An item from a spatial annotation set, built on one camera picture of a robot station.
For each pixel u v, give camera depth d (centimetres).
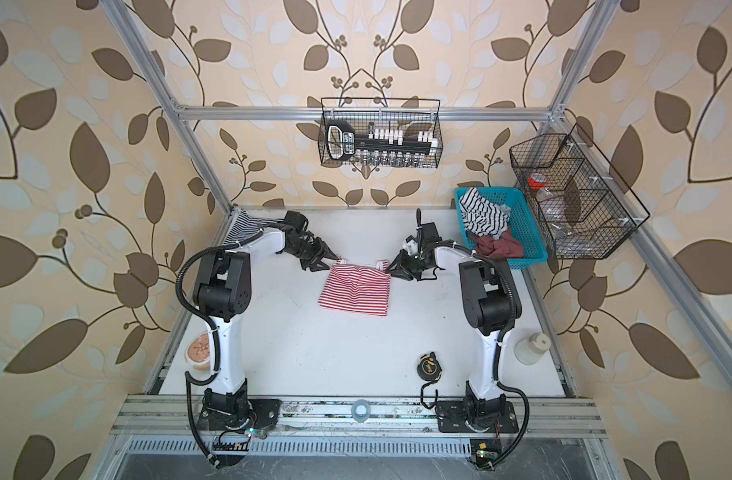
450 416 74
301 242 89
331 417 75
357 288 95
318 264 95
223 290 58
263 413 74
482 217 111
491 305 54
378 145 84
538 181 81
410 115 91
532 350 78
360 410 76
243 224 115
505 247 101
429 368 79
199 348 83
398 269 89
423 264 84
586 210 73
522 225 107
